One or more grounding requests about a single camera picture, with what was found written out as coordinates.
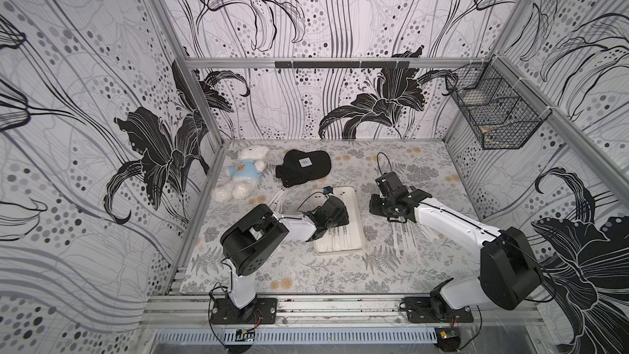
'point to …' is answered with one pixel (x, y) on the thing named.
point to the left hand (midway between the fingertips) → (348, 217)
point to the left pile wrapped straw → (277, 201)
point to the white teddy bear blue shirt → (244, 175)
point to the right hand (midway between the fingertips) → (373, 203)
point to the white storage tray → (347, 238)
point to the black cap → (300, 166)
